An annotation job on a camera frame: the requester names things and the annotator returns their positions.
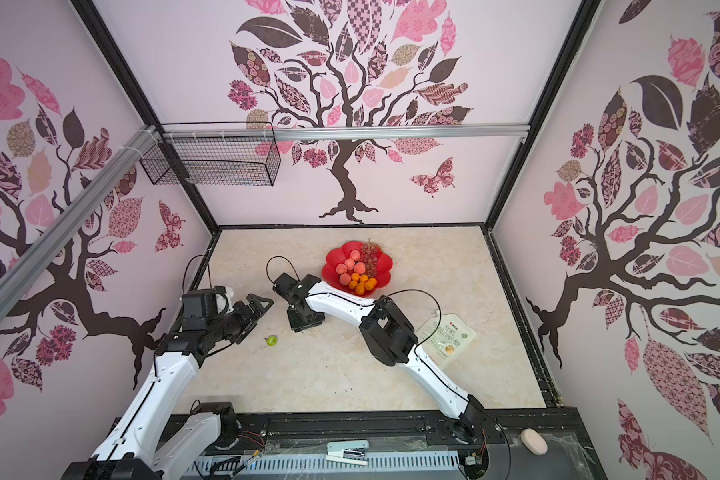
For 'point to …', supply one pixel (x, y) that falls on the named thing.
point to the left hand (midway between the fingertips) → (267, 315)
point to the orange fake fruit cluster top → (374, 280)
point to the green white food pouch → (446, 342)
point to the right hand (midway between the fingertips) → (301, 322)
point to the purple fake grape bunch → (369, 255)
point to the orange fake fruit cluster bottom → (353, 284)
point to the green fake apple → (272, 340)
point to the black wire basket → (243, 153)
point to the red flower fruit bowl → (336, 256)
